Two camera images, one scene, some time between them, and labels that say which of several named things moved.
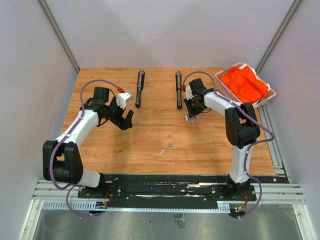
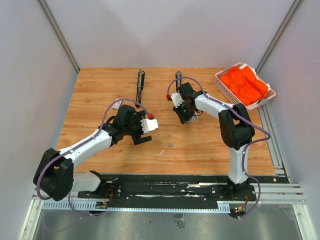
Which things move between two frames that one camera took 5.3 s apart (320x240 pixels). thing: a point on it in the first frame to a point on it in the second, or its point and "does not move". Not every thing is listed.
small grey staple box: [194, 118] does not move
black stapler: [178, 89] does not move
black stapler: [140, 87] does not move
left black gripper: [123, 124] to [137, 138]
